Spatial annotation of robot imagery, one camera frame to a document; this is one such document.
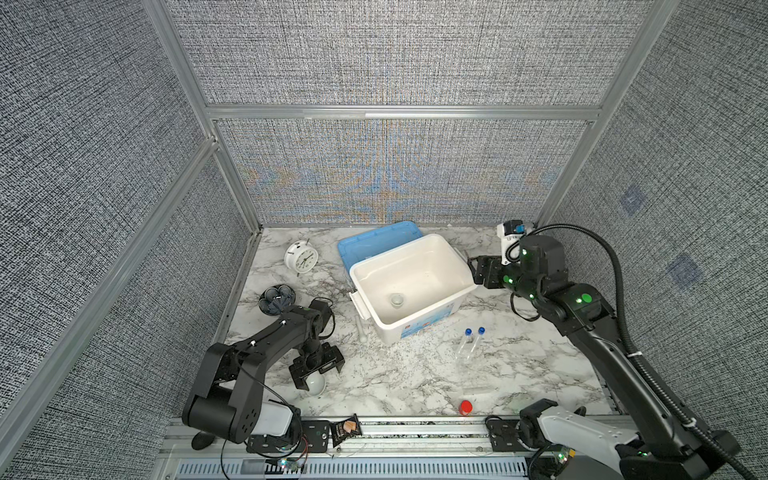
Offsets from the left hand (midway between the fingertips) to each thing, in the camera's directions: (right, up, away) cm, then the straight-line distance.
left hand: (329, 377), depth 82 cm
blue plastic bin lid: (+5, +36, +32) cm, 48 cm away
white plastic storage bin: (+27, +23, +17) cm, 40 cm away
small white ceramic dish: (+20, +19, +14) cm, 31 cm away
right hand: (+39, +33, -11) cm, 52 cm away
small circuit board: (+5, -9, -9) cm, 14 cm away
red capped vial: (+36, -5, -7) cm, 37 cm away
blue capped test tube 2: (+40, +14, -6) cm, 43 cm away
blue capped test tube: (+36, +14, -7) cm, 40 cm away
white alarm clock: (-12, +33, +18) cm, 39 cm away
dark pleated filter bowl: (-19, +19, +13) cm, 30 cm away
